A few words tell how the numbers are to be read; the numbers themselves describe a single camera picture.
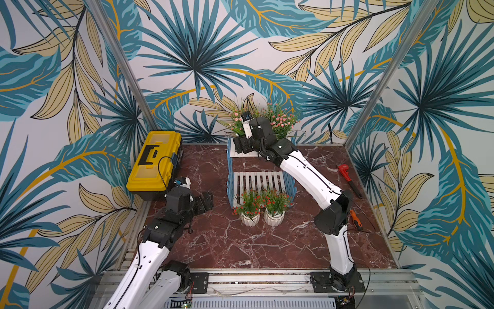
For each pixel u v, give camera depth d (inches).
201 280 29.0
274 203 30.8
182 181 25.6
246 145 27.7
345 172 41.9
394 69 33.2
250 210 32.8
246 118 26.6
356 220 35.0
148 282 17.6
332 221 22.1
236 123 28.0
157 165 34.7
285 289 28.8
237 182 39.5
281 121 27.1
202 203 25.7
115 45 30.1
